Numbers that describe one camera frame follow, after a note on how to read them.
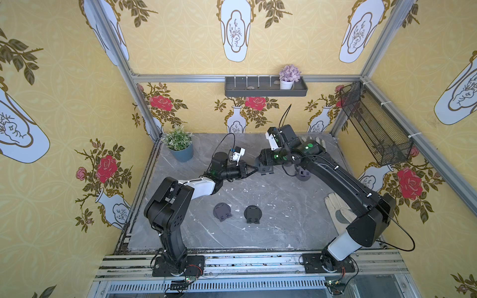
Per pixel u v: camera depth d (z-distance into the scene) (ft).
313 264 2.43
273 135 1.99
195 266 2.40
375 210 1.38
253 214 2.85
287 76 2.69
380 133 2.76
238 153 2.73
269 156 2.24
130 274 2.39
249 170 2.87
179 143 3.23
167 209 1.55
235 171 2.59
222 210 2.90
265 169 2.62
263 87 3.03
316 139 3.92
